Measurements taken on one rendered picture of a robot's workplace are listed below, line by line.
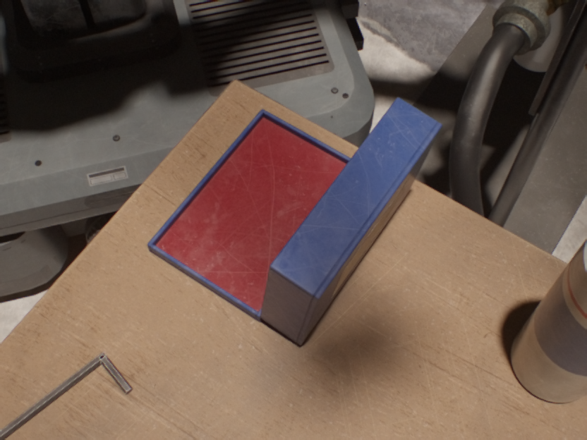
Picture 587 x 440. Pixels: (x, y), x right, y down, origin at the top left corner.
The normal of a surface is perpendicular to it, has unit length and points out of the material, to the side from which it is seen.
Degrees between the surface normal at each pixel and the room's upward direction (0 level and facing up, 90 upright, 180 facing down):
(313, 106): 0
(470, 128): 41
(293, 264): 7
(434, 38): 0
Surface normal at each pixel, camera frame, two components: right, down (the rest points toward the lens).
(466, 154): -0.06, 0.31
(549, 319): -0.99, 0.13
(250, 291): 0.00, -0.47
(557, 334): -0.88, 0.42
